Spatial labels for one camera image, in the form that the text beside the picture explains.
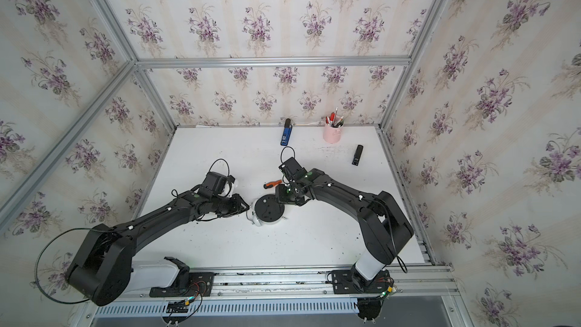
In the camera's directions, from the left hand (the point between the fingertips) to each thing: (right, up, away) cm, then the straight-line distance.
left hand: (250, 209), depth 84 cm
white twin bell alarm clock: (+6, -1, +2) cm, 6 cm away
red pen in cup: (+36, +39, +27) cm, 59 cm away
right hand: (+11, +3, +1) cm, 12 cm away
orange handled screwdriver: (+7, +8, +12) cm, 16 cm away
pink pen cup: (+36, +30, +25) cm, 53 cm away
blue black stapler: (+13, +32, +32) cm, 47 cm away
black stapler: (+47, +20, +21) cm, 55 cm away
